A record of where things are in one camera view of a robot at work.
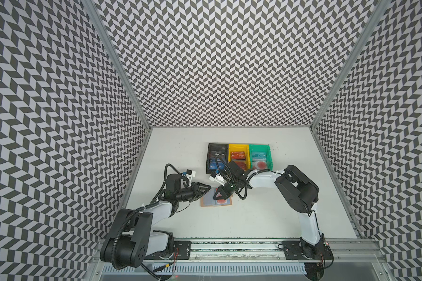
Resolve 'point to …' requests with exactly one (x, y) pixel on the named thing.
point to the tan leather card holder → (207, 199)
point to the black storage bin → (217, 150)
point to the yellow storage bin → (240, 147)
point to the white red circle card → (220, 201)
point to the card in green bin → (259, 160)
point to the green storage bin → (262, 147)
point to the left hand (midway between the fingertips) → (210, 190)
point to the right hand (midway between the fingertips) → (215, 199)
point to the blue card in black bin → (213, 164)
